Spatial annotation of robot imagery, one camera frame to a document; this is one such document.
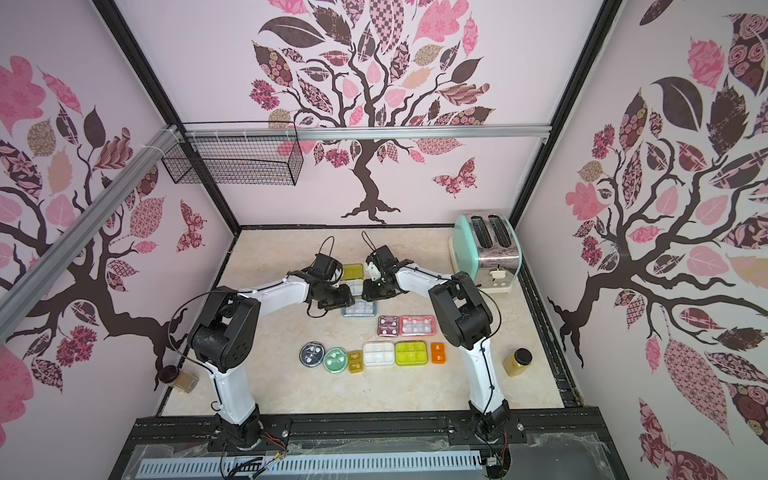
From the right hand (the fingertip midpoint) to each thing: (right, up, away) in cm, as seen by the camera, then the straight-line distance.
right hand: (367, 293), depth 99 cm
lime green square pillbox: (+14, -16, -13) cm, 25 cm away
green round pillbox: (-8, -18, -13) cm, 24 cm away
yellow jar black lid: (+41, -16, -21) cm, 49 cm away
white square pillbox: (+4, -16, -13) cm, 21 cm away
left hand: (-5, -4, -3) cm, 7 cm away
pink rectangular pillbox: (+17, -9, -7) cm, 20 cm away
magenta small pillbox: (+7, -10, -6) cm, 14 cm away
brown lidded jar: (-47, -20, -22) cm, 56 cm away
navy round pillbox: (-15, -16, -13) cm, 26 cm away
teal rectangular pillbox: (-2, -5, -3) cm, 6 cm away
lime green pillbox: (-6, +5, +4) cm, 9 cm away
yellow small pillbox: (-2, -18, -15) cm, 23 cm away
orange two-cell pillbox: (+22, -17, -13) cm, 30 cm away
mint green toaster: (+39, +16, -4) cm, 42 cm away
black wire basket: (-43, +46, -4) cm, 63 cm away
